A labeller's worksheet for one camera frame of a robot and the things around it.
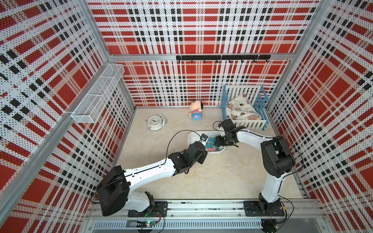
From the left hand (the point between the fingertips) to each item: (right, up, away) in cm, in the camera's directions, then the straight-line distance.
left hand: (203, 147), depth 82 cm
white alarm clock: (-34, +14, +24) cm, 44 cm away
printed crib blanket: (+32, +26, +37) cm, 55 cm away
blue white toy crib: (+45, +32, +31) cm, 64 cm away
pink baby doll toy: (-5, +23, +27) cm, 36 cm away
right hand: (+12, +1, +14) cm, 19 cm away
